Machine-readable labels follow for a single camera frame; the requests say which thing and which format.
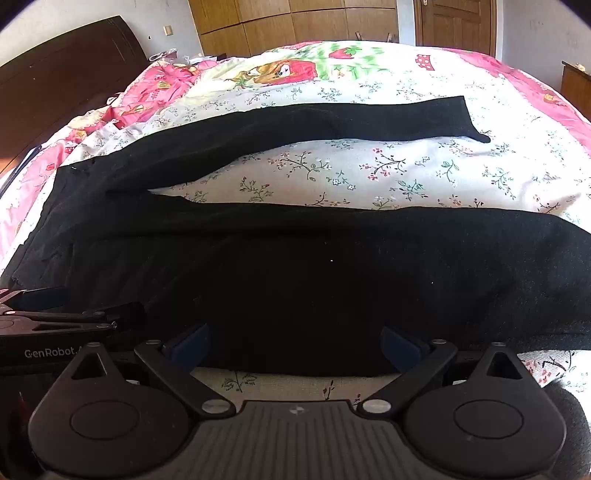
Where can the white floral blanket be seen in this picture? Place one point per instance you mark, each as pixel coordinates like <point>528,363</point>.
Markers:
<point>369,170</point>

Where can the wooden side cabinet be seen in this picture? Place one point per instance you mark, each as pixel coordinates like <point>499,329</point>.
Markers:
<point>577,87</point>

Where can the wooden chair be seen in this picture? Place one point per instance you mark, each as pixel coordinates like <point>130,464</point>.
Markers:
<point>392,37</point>

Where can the wooden wardrobe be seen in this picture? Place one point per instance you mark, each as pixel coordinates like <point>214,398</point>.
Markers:
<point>295,23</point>

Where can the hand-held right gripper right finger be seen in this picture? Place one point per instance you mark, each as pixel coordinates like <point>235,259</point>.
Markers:
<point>398,345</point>

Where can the wooden door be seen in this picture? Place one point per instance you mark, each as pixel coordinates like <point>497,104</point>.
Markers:
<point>455,23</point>

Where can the dark wooden headboard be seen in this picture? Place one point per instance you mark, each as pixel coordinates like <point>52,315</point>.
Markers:
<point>55,87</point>

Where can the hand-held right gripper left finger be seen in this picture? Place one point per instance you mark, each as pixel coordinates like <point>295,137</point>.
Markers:
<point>191,345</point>

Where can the person's black fuzzy clothing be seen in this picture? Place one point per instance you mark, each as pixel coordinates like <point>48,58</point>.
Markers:
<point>575,415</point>

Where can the cluttered bedside table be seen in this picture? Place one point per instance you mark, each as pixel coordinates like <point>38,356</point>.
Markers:
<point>194,57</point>

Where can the black pants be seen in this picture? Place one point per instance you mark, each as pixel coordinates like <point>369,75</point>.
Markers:
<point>300,277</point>

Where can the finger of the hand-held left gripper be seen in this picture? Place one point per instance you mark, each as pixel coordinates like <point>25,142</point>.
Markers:
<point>41,297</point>
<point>69,318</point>

